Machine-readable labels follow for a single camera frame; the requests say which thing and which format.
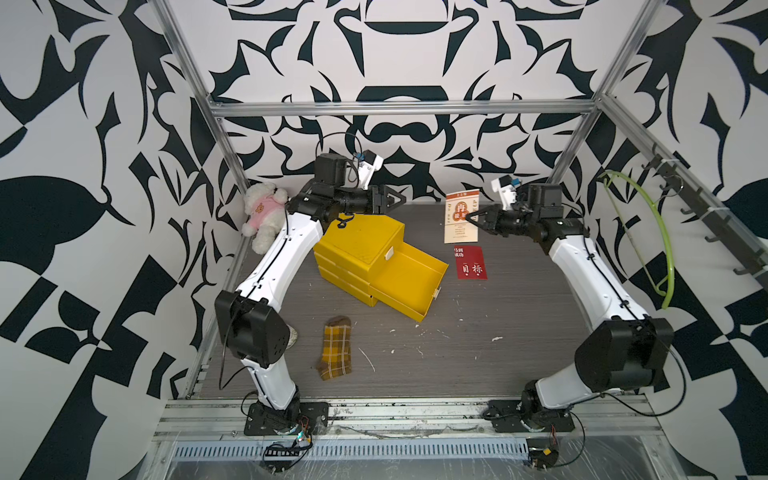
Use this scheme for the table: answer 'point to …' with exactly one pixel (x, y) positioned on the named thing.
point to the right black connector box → (541, 452)
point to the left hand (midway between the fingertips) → (398, 195)
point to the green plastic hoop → (671, 280)
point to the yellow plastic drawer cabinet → (353, 246)
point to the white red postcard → (458, 228)
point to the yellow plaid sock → (337, 348)
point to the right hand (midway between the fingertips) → (468, 213)
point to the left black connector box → (280, 458)
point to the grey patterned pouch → (293, 336)
